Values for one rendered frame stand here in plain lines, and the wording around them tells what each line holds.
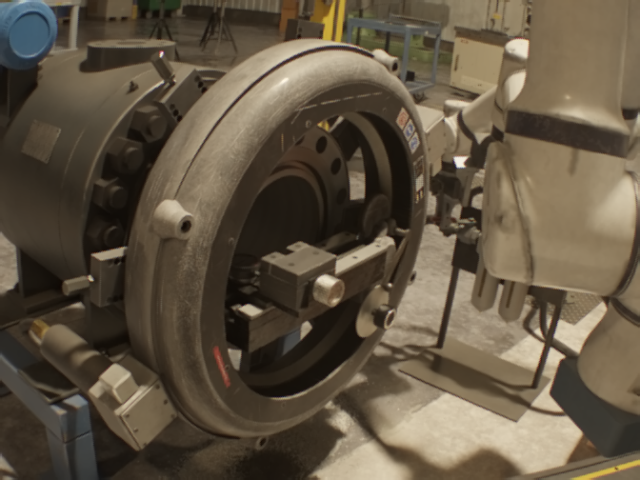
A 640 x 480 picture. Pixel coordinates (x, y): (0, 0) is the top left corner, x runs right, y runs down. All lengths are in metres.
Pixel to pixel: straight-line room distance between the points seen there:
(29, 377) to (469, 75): 6.96
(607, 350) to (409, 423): 1.08
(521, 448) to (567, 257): 1.17
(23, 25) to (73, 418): 0.85
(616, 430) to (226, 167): 0.62
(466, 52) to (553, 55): 7.21
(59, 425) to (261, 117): 0.77
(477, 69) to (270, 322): 6.87
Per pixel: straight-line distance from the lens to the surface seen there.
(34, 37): 1.51
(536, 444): 1.87
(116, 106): 1.29
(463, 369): 2.11
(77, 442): 1.44
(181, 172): 0.93
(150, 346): 1.00
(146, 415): 1.04
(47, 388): 1.43
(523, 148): 0.71
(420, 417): 1.86
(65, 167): 1.31
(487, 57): 7.71
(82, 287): 0.99
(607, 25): 0.73
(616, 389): 0.82
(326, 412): 1.82
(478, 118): 1.54
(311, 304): 1.05
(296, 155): 1.24
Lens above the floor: 1.07
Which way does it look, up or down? 22 degrees down
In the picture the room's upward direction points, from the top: 6 degrees clockwise
